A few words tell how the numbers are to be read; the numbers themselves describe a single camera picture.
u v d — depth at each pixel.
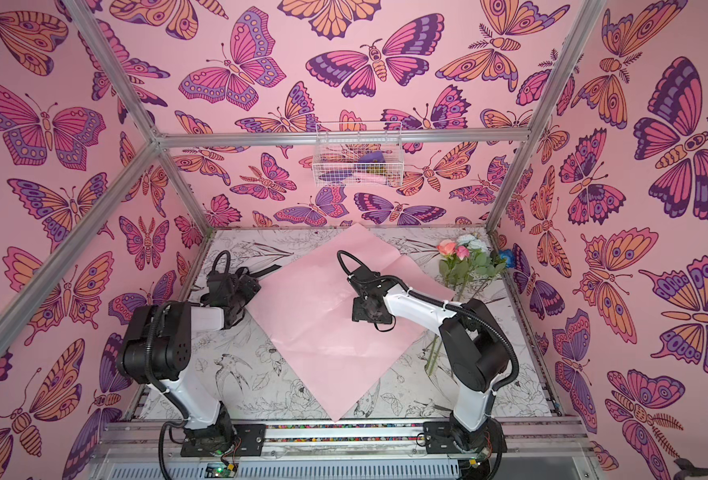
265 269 1.09
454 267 1.06
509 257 1.06
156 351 0.49
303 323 0.97
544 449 0.73
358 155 0.96
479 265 1.06
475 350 0.47
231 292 0.83
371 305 0.66
